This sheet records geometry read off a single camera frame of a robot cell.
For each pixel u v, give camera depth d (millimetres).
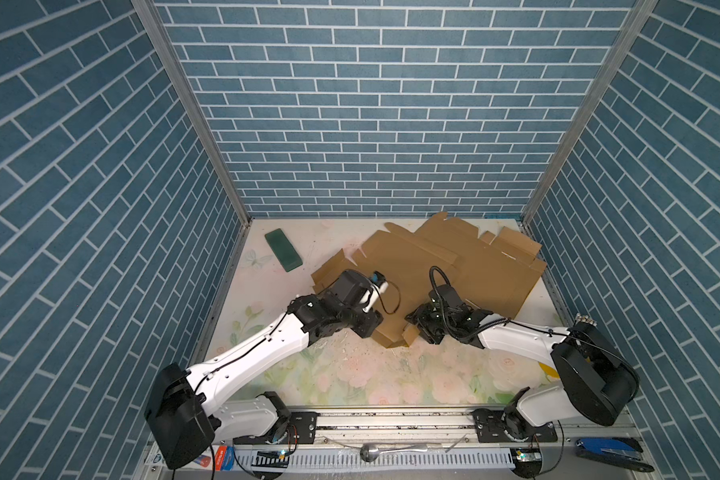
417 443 724
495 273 1087
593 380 442
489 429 736
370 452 688
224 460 692
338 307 570
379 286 682
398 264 1054
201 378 410
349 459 705
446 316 688
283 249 1094
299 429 737
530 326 541
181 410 374
